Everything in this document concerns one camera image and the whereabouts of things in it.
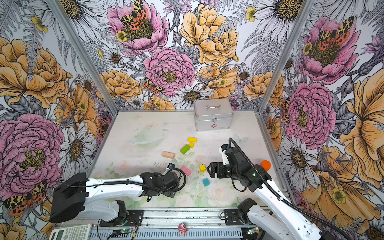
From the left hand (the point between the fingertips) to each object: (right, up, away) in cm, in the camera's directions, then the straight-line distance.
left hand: (165, 187), depth 82 cm
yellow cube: (+20, +8, +8) cm, 23 cm away
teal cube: (+22, +2, +2) cm, 22 cm away
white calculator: (-37, -15, -12) cm, 42 cm away
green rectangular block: (+10, +18, +16) cm, 26 cm away
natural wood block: (-1, +15, +15) cm, 21 cm away
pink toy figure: (+11, -12, -14) cm, 22 cm away
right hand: (+26, +10, -9) cm, 30 cm away
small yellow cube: (+14, +21, +20) cm, 32 cm away
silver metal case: (+28, +41, +20) cm, 53 cm away
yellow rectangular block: (+14, +24, +23) cm, 36 cm away
